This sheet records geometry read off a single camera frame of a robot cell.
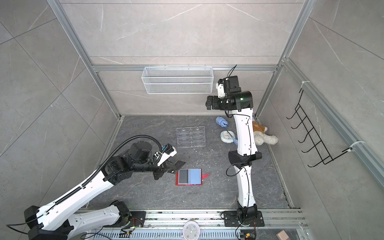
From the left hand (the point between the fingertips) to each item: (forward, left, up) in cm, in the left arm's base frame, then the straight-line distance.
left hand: (175, 162), depth 66 cm
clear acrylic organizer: (+29, -8, -21) cm, 36 cm away
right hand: (+30, -20, +10) cm, 37 cm away
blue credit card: (+3, -9, -25) cm, 27 cm away
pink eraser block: (-28, -49, -22) cm, 60 cm away
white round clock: (-24, -7, -22) cm, 33 cm away
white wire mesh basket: (+59, 0, +5) cm, 59 cm away
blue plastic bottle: (+41, -31, -19) cm, 54 cm away
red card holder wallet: (+2, -14, -25) cm, 29 cm away
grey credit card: (+3, -2, -24) cm, 24 cm away
